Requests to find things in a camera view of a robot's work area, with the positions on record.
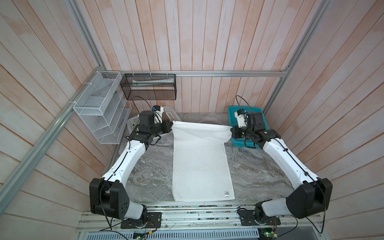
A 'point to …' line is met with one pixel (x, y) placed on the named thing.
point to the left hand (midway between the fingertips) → (173, 125)
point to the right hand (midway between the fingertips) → (231, 128)
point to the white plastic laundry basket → (169, 113)
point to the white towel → (200, 169)
